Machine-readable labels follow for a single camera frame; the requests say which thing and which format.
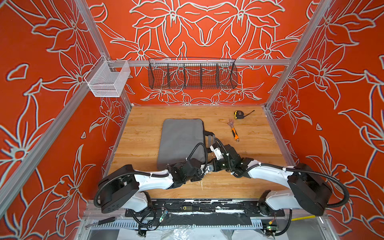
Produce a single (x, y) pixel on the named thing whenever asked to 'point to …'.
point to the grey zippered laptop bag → (183, 140)
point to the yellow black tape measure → (240, 114)
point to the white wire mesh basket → (106, 78)
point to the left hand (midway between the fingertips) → (202, 164)
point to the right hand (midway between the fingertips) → (206, 162)
